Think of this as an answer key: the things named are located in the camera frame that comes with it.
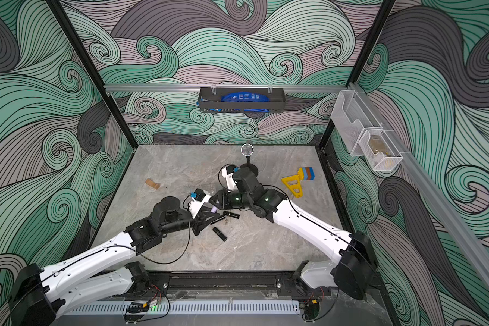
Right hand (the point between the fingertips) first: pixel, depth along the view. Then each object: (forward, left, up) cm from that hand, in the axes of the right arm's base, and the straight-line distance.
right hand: (214, 199), depth 72 cm
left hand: (-3, -2, -2) cm, 4 cm away
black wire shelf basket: (+46, +4, +12) cm, 48 cm away
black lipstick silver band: (0, 0, -19) cm, 19 cm away
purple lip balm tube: (-4, 0, +1) cm, 4 cm away
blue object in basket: (+47, -12, +13) cm, 50 cm away
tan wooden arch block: (+23, +38, -21) cm, 50 cm away
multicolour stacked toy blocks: (+27, -45, -21) cm, 56 cm away
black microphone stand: (+30, -13, -13) cm, 35 cm away
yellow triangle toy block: (+23, -38, -24) cm, 50 cm away
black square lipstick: (-5, -1, -22) cm, 22 cm away
